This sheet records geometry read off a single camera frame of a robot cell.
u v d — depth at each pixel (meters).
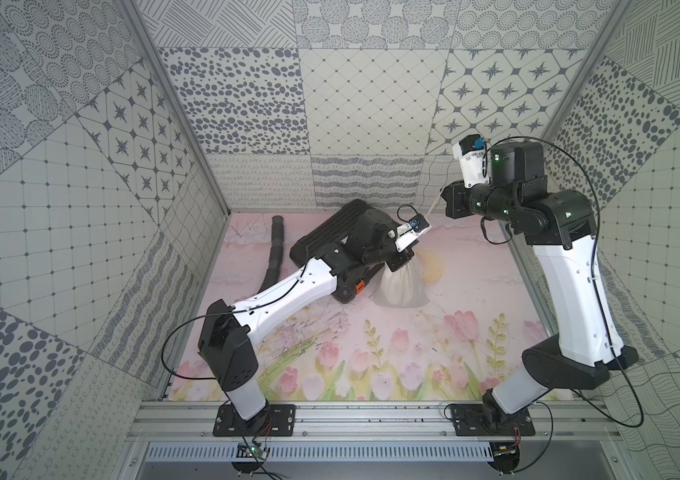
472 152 0.51
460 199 0.54
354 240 0.57
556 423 0.73
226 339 0.42
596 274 0.39
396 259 0.66
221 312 0.45
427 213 0.65
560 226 0.38
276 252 1.07
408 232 0.61
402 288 0.80
